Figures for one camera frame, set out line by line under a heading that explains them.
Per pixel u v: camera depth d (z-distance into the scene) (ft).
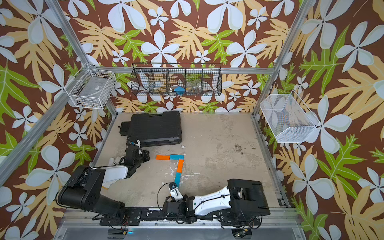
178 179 2.87
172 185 2.30
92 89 2.89
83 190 1.48
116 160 3.14
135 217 2.41
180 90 3.09
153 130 3.35
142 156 2.64
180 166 3.05
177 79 3.20
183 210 1.94
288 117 2.67
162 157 3.11
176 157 3.14
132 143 2.71
